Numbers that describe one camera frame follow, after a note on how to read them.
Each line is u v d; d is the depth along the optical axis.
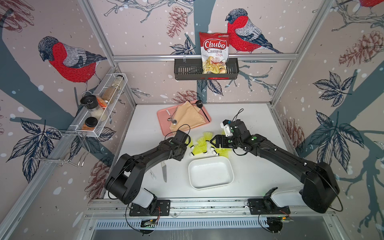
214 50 0.82
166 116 1.14
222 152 0.92
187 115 1.13
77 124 0.64
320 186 0.41
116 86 0.83
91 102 0.62
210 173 0.85
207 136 0.98
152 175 0.84
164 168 0.87
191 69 1.07
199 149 0.91
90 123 0.60
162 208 0.73
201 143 0.95
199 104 1.18
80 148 0.71
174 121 1.10
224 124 0.76
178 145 0.70
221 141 0.71
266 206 0.66
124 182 0.43
